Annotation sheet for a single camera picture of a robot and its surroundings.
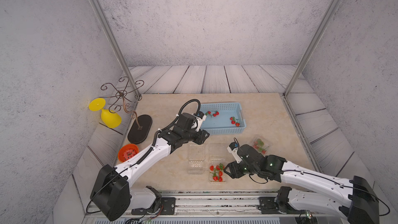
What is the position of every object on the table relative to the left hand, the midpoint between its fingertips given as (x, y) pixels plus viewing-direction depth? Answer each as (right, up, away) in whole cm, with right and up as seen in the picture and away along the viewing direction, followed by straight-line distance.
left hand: (208, 134), depth 79 cm
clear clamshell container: (-6, -16, +9) cm, 20 cm away
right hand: (+10, -17, -4) cm, 20 cm away
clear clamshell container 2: (+5, -15, +6) cm, 17 cm away
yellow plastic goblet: (-50, +8, 0) cm, 50 cm away
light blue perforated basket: (+11, +6, +28) cm, 30 cm away
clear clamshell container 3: (+35, -8, +14) cm, 39 cm away
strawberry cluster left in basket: (+4, +9, +29) cm, 30 cm away
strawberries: (+5, -21, +3) cm, 22 cm away
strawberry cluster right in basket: (+18, +4, +25) cm, 32 cm away
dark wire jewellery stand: (-44, +3, +29) cm, 52 cm away
